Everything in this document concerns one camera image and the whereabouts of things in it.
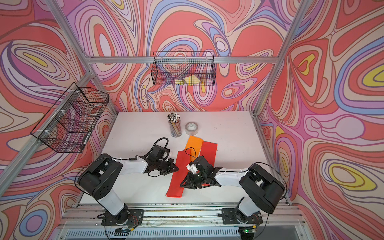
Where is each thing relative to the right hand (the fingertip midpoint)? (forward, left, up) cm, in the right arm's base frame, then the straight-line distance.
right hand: (182, 190), depth 79 cm
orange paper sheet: (+31, -8, -3) cm, 33 cm away
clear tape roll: (+45, -6, -3) cm, 45 cm away
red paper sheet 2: (+18, 0, -1) cm, 18 cm away
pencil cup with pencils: (+37, +4, +13) cm, 40 cm away
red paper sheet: (+26, -17, -3) cm, 31 cm away
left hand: (+12, +2, -2) cm, 12 cm away
